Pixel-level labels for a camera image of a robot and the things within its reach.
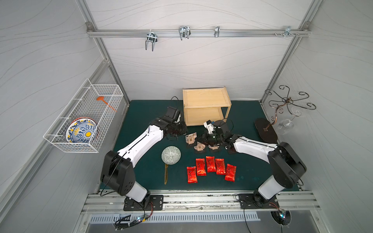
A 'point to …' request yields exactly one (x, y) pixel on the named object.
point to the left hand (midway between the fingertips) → (187, 130)
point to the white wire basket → (84, 104)
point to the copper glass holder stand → (269, 130)
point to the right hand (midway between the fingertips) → (194, 138)
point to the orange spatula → (101, 98)
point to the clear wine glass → (286, 125)
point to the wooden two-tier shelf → (201, 104)
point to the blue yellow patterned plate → (80, 130)
